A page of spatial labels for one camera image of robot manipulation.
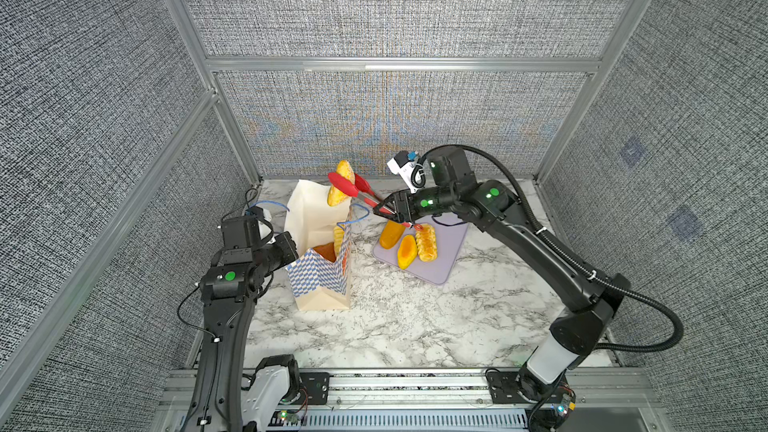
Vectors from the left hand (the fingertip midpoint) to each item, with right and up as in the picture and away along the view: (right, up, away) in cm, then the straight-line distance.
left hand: (295, 241), depth 73 cm
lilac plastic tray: (+44, -2, +27) cm, 52 cm away
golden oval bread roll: (+11, +11, -4) cm, 16 cm away
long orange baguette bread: (+25, 0, +24) cm, 34 cm away
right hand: (+21, +9, -6) cm, 24 cm away
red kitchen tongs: (+17, +12, -2) cm, 21 cm away
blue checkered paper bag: (+5, -12, +6) cm, 14 cm away
